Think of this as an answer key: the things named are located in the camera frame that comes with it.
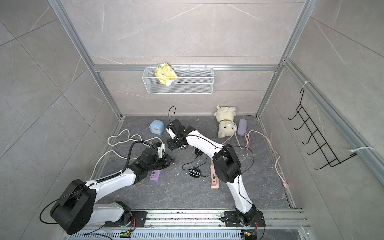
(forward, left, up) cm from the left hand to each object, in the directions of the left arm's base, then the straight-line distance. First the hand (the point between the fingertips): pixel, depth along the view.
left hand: (176, 157), depth 85 cm
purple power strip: (-7, +13, -7) cm, 17 cm away
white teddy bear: (+34, -34, -2) cm, 48 cm away
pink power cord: (-13, -65, -14) cm, 67 cm away
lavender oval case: (+27, -47, -8) cm, 55 cm away
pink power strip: (-12, -21, -3) cm, 25 cm away
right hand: (+10, +3, -1) cm, 10 cm away
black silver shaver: (-7, -10, -7) cm, 14 cm away
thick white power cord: (+6, +35, -9) cm, 37 cm away
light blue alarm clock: (+25, +15, -2) cm, 29 cm away
